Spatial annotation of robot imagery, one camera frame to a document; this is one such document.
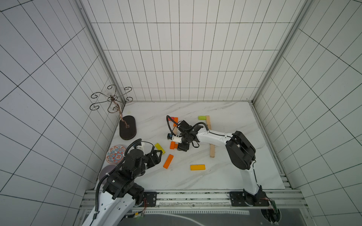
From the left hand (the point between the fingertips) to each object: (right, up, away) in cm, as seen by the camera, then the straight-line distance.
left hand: (155, 157), depth 74 cm
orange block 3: (+5, -7, +13) cm, 16 cm away
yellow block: (+24, -10, +10) cm, 27 cm away
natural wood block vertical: (+34, -1, +16) cm, 38 cm away
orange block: (+10, +18, +34) cm, 39 cm away
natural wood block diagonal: (+34, +16, +32) cm, 50 cm away
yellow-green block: (-1, 0, +18) cm, 19 cm away
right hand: (+13, +6, +21) cm, 25 cm away
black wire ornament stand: (-26, +15, +29) cm, 42 cm away
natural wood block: (+10, +13, +7) cm, 18 cm away
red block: (+6, +20, +34) cm, 40 cm away
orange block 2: (+7, +2, +18) cm, 20 cm away
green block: (+30, +20, +33) cm, 49 cm away
